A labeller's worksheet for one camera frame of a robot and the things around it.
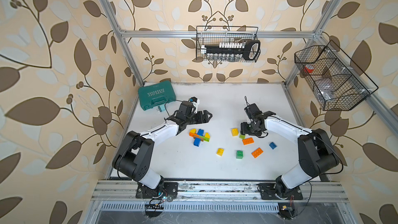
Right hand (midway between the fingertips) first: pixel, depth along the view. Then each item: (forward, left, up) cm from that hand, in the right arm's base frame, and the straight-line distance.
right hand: (246, 132), depth 91 cm
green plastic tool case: (+29, +61, +2) cm, 68 cm away
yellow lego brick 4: (-11, +17, -1) cm, 20 cm away
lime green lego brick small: (-2, +2, -2) cm, 4 cm away
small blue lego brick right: (-8, -14, -2) cm, 16 cm away
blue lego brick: (+2, +27, -1) cm, 27 cm away
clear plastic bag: (+7, -34, +30) cm, 46 cm away
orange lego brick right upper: (-5, -1, -3) cm, 5 cm away
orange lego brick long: (0, +32, -1) cm, 32 cm away
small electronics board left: (-36, +50, -4) cm, 62 cm away
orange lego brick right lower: (-11, -5, -3) cm, 13 cm away
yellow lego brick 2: (+1, +23, -5) cm, 24 cm away
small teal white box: (+21, +54, -1) cm, 58 cm away
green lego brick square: (-13, +6, 0) cm, 15 cm away
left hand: (+7, +24, +11) cm, 28 cm away
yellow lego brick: (+2, +32, -1) cm, 32 cm away
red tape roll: (+25, -36, +26) cm, 51 cm away
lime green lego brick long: (-3, +25, -1) cm, 25 cm away
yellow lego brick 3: (0, +7, 0) cm, 7 cm away
